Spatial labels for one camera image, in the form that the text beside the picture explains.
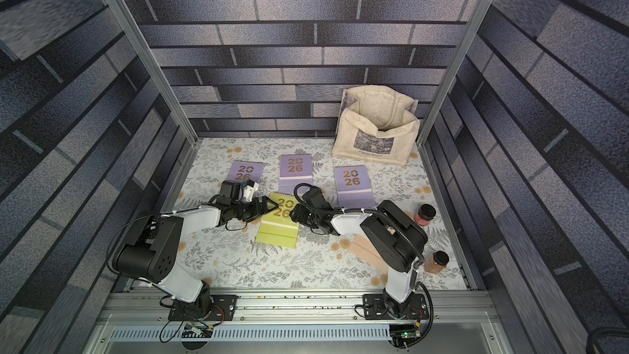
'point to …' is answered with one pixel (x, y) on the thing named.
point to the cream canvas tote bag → (377, 123)
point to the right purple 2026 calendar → (354, 187)
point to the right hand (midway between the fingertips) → (292, 214)
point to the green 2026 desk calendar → (277, 226)
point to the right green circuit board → (405, 330)
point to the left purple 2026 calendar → (244, 170)
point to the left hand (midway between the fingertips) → (273, 208)
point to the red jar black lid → (425, 215)
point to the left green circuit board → (196, 330)
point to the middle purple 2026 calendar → (295, 170)
